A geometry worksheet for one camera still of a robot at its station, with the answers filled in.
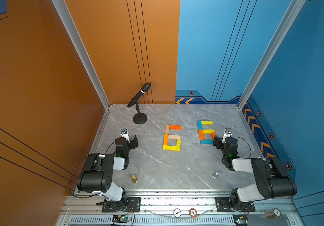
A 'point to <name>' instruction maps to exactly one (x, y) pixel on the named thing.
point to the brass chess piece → (134, 179)
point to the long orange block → (175, 127)
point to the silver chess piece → (215, 175)
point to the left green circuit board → (120, 219)
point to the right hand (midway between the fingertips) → (223, 136)
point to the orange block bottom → (213, 135)
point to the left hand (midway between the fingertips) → (129, 134)
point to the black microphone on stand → (140, 118)
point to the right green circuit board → (240, 219)
